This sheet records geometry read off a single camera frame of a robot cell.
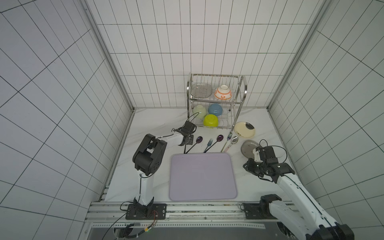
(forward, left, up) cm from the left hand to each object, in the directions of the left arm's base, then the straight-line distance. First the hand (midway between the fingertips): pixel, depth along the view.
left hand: (185, 141), depth 101 cm
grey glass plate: (-5, -42, +1) cm, 42 cm away
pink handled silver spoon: (-1, -33, +2) cm, 34 cm away
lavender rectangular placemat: (-25, -11, +3) cm, 27 cm away
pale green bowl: (+20, -12, +10) cm, 25 cm away
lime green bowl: (+11, -18, +9) cm, 23 cm away
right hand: (-20, -32, +7) cm, 39 cm away
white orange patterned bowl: (+14, -23, +32) cm, 42 cm away
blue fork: (-1, -17, 0) cm, 17 cm away
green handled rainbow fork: (+2, -30, +1) cm, 30 cm away
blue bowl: (+23, -22, +8) cm, 33 cm away
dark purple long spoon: (+2, -24, +2) cm, 24 cm away
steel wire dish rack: (+10, -18, +28) cm, 35 cm away
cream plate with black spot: (+10, -43, 0) cm, 45 cm away
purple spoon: (0, -10, +1) cm, 10 cm away
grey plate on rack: (+21, -11, +27) cm, 36 cm away
